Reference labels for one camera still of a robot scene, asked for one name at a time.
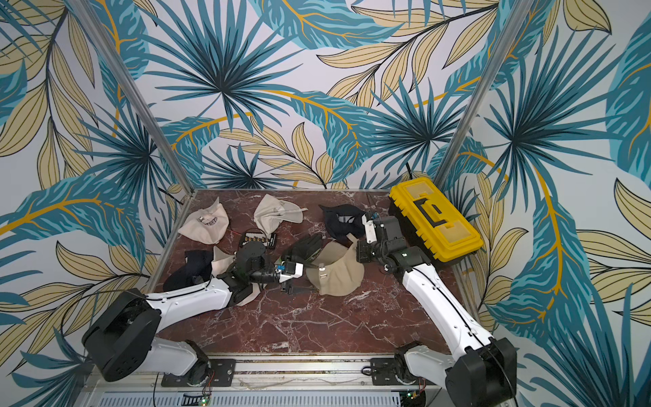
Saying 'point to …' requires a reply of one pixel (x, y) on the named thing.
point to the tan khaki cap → (336, 270)
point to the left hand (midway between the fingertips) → (314, 276)
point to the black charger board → (269, 239)
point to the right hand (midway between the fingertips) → (361, 244)
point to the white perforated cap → (269, 213)
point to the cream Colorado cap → (222, 261)
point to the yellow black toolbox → (432, 221)
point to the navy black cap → (197, 270)
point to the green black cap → (308, 248)
